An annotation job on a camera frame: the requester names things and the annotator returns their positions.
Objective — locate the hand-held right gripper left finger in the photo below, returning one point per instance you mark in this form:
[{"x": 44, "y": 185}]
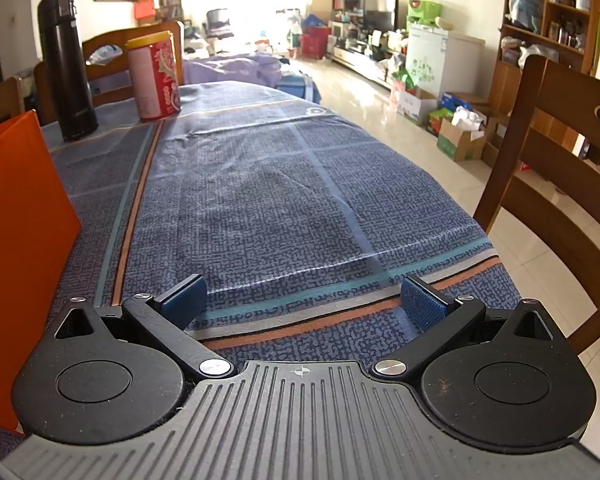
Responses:
[{"x": 182, "y": 302}]

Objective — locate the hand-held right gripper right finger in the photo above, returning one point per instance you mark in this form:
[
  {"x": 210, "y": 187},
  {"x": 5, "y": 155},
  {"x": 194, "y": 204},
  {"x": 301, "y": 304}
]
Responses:
[{"x": 422, "y": 305}]

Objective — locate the orange cardboard box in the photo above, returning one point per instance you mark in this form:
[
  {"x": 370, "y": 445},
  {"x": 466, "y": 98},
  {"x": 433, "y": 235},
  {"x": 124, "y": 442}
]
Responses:
[{"x": 20, "y": 260}]

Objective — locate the blue patterned tablecloth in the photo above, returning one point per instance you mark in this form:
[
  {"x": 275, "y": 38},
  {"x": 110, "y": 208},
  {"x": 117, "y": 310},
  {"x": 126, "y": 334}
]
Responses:
[{"x": 260, "y": 185}]

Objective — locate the open cardboard box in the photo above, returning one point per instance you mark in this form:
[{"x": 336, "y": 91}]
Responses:
[{"x": 455, "y": 147}]

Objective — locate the white printed cardboard box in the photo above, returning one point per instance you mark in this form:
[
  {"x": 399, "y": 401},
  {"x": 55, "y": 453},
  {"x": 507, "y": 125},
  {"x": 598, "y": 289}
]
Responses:
[{"x": 415, "y": 107}]

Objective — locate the dark wooden slatted chair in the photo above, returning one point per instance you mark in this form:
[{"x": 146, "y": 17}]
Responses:
[{"x": 555, "y": 125}]

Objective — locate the red can with yellow lid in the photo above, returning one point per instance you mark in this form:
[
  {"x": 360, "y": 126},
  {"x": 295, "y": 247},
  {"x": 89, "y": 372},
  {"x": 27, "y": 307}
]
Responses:
[{"x": 152, "y": 80}]

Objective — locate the wooden display shelf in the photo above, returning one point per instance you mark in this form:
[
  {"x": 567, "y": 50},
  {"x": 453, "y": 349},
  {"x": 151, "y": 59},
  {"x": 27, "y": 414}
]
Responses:
[{"x": 505, "y": 85}]

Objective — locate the purple bedding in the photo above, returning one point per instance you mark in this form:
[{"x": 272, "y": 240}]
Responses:
[{"x": 230, "y": 67}]

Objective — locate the light wooden chair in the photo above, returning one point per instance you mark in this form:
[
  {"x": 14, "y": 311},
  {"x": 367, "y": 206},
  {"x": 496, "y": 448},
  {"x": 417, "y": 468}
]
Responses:
[{"x": 110, "y": 67}]

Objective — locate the white chest freezer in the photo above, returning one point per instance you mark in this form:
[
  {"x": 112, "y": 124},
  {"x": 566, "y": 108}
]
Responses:
[{"x": 447, "y": 60}]

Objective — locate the white television stand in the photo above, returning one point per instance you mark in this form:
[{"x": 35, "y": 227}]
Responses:
[{"x": 365, "y": 62}]

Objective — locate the black thermos bottle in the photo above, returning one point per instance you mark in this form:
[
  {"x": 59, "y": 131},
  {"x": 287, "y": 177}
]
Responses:
[{"x": 67, "y": 75}]

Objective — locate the wooden chair with cutout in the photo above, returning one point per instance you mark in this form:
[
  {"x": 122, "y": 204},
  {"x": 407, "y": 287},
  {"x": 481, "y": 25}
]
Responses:
[{"x": 5, "y": 100}]

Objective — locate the black office chair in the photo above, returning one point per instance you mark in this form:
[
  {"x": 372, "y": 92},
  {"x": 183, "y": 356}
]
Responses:
[{"x": 219, "y": 22}]

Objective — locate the red plastic basket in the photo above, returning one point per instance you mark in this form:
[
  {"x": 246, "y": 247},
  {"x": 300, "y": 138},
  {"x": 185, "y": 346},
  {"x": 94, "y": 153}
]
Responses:
[{"x": 315, "y": 42}]

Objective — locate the green carton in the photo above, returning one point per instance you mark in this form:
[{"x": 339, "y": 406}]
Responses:
[{"x": 422, "y": 10}]

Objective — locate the black television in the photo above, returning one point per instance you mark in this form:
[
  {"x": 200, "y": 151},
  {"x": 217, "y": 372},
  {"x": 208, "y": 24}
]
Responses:
[{"x": 382, "y": 12}]

